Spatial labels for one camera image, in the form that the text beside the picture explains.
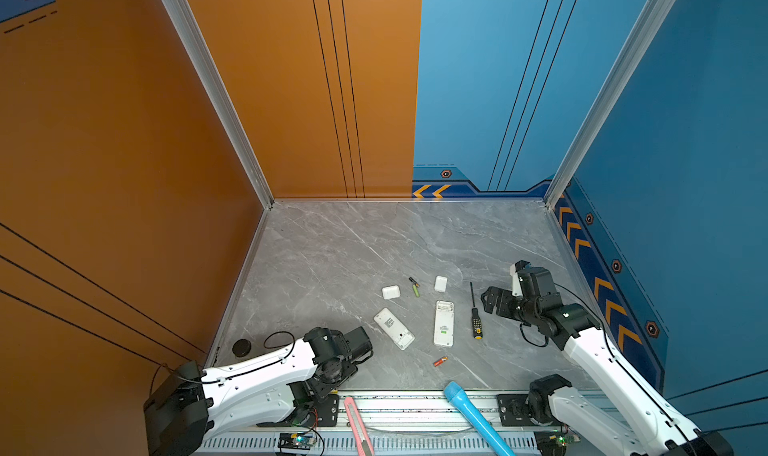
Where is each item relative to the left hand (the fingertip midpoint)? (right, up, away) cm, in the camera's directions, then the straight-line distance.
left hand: (348, 380), depth 78 cm
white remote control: (+13, +10, +6) cm, 18 cm away
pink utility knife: (+4, -9, -8) cm, 13 cm away
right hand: (+39, +21, +2) cm, 44 cm away
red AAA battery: (+24, +3, +2) cm, 24 cm away
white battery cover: (+11, +20, +16) cm, 28 cm away
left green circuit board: (-12, -11, -8) cm, 18 cm away
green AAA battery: (+19, +20, +16) cm, 32 cm away
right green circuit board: (+50, -11, -8) cm, 52 cm away
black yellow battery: (+36, +12, +7) cm, 38 cm away
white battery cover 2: (+28, +22, +18) cm, 40 cm away
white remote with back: (+27, +12, +8) cm, 31 cm away
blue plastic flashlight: (+35, -8, -11) cm, 38 cm away
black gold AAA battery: (+18, +23, +18) cm, 35 cm away
